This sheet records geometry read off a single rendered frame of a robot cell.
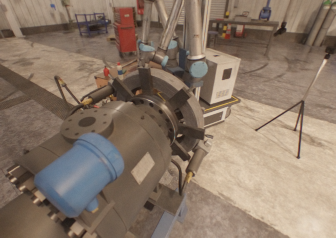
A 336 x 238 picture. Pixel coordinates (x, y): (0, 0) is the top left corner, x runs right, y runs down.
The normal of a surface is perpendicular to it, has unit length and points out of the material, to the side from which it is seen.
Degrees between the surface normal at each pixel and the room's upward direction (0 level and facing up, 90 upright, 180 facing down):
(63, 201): 67
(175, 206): 0
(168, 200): 0
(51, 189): 51
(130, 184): 63
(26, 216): 13
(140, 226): 0
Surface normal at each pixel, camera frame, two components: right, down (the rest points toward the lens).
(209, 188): 0.00, -0.82
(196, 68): 0.07, 0.64
